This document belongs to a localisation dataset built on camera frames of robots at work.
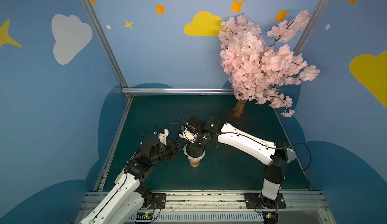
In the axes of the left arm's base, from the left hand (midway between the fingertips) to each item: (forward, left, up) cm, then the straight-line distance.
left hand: (186, 142), depth 73 cm
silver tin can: (+1, -60, -14) cm, 61 cm away
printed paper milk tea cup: (-5, -4, -14) cm, 15 cm away
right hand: (0, -5, -4) cm, 6 cm away
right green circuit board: (-28, -43, -23) cm, 56 cm away
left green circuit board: (-29, +20, -22) cm, 42 cm away
